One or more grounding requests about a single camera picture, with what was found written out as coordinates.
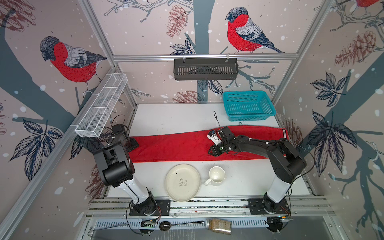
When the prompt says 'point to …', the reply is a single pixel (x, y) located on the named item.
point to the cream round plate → (182, 182)
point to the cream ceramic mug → (217, 176)
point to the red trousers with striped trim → (195, 146)
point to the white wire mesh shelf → (100, 105)
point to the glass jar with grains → (219, 225)
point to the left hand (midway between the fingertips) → (128, 147)
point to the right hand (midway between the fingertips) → (210, 151)
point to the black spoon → (165, 225)
